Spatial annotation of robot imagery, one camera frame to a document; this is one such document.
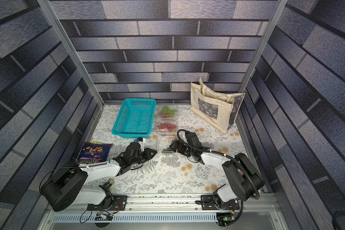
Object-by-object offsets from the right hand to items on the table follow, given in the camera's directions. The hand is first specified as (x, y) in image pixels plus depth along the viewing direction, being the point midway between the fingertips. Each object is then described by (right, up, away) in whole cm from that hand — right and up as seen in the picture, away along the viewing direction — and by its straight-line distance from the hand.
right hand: (173, 147), depth 89 cm
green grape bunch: (-6, +25, +21) cm, 33 cm away
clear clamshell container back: (+5, +2, -10) cm, 11 cm away
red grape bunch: (-6, +20, +18) cm, 28 cm away
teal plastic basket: (-30, +18, +21) cm, 41 cm away
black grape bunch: (0, +2, -7) cm, 8 cm away
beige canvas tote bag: (+30, +24, +3) cm, 39 cm away
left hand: (-9, -2, -4) cm, 10 cm away
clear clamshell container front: (-11, +27, +21) cm, 37 cm away
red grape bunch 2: (-5, +13, +13) cm, 19 cm away
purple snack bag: (-50, -3, -2) cm, 50 cm away
